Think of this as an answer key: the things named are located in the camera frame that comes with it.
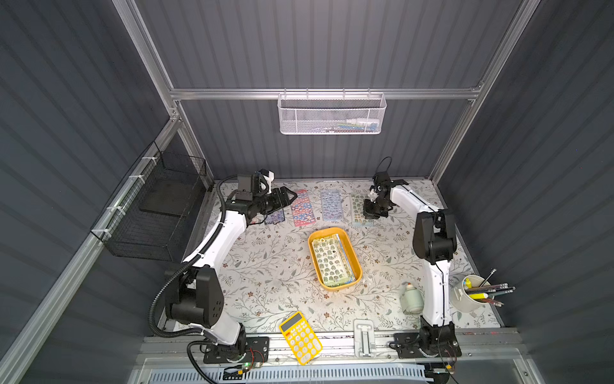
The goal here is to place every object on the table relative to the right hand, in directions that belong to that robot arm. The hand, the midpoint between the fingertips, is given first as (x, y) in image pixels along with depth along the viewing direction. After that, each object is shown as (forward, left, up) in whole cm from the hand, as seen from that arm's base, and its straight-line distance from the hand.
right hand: (368, 215), depth 103 cm
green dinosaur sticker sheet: (+2, +4, -5) cm, 6 cm away
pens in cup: (-36, -30, +9) cm, 47 cm away
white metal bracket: (-47, +8, -1) cm, 48 cm away
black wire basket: (-18, +73, +24) cm, 79 cm away
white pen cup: (-36, -23, +5) cm, 43 cm away
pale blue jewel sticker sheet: (+9, +15, -4) cm, 18 cm away
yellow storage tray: (-11, +23, +1) cm, 25 cm away
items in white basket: (+20, +7, +31) cm, 38 cm away
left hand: (-8, +31, +20) cm, 38 cm away
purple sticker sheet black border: (+2, +41, -4) cm, 41 cm away
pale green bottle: (-37, -8, +3) cm, 38 cm away
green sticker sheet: (-22, +16, -1) cm, 28 cm away
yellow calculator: (-47, +27, -2) cm, 54 cm away
